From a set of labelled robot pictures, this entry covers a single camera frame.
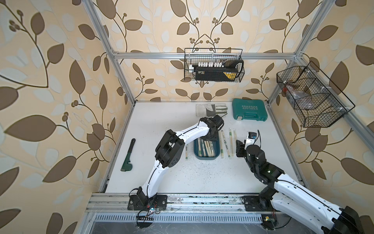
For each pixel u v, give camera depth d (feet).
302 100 2.32
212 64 2.71
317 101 2.38
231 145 3.16
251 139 2.23
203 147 3.09
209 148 3.07
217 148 3.00
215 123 2.46
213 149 3.05
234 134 3.33
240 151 2.34
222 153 3.01
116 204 2.44
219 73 2.71
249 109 3.60
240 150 2.33
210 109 3.79
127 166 2.85
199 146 3.08
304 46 2.78
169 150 1.80
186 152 3.07
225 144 3.16
